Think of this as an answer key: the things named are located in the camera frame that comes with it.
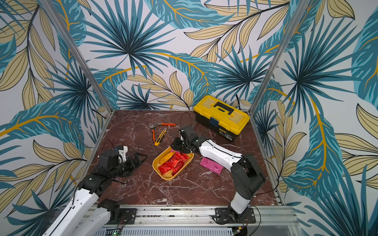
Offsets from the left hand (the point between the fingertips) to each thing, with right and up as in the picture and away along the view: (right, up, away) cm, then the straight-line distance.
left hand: (143, 163), depth 76 cm
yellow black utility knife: (+1, +7, +24) cm, 25 cm away
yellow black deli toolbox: (+47, +22, +17) cm, 54 cm away
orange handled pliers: (-5, +19, +34) cm, 40 cm away
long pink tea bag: (+37, -5, +12) cm, 39 cm away
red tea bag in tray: (+15, -3, +12) cm, 19 cm away
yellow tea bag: (+10, 0, +11) cm, 15 cm away
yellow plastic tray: (+11, -10, +11) cm, 18 cm away
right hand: (+14, +7, +10) cm, 18 cm away
